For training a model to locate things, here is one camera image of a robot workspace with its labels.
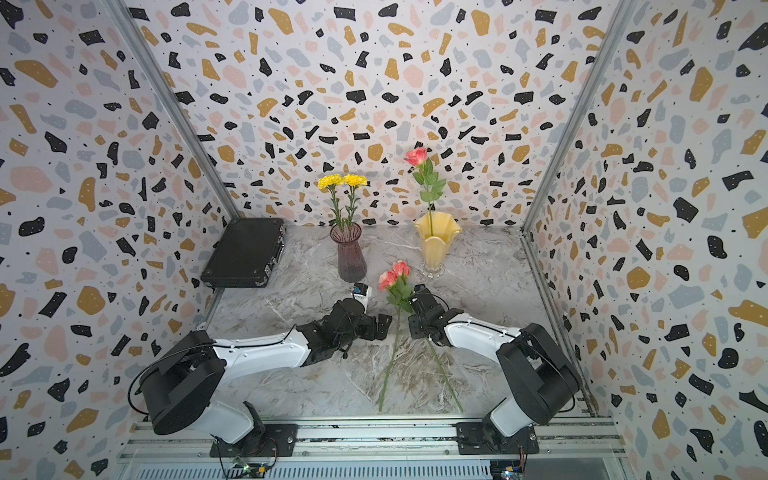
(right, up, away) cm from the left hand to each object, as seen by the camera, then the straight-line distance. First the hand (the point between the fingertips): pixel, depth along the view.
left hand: (383, 315), depth 86 cm
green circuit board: (-31, -33, -15) cm, 48 cm away
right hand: (+11, -4, +7) cm, 13 cm away
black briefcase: (-52, +18, +23) cm, 60 cm away
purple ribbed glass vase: (-14, +13, +25) cm, 31 cm away
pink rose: (+1, +8, +15) cm, 17 cm away
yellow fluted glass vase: (+17, +25, +13) cm, 33 cm away
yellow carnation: (-15, +39, +2) cm, 42 cm away
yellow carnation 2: (-9, +39, 0) cm, 40 cm away
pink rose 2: (+6, +5, +14) cm, 16 cm away
